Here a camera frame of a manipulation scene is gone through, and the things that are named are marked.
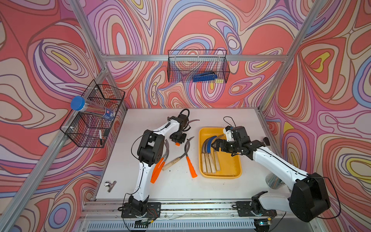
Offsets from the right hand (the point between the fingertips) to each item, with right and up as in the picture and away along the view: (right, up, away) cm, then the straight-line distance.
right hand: (218, 149), depth 84 cm
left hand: (-23, +2, +17) cm, 28 cm away
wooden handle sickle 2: (0, -7, +7) cm, 10 cm away
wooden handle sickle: (-8, -9, +4) cm, 12 cm away
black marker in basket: (-62, +9, -12) cm, 64 cm away
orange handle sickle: (-15, -14, +2) cm, 21 cm away
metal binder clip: (-62, -20, -3) cm, 65 cm away
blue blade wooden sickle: (-3, -12, +1) cm, 12 cm away
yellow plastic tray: (+9, -11, +5) cm, 15 cm away
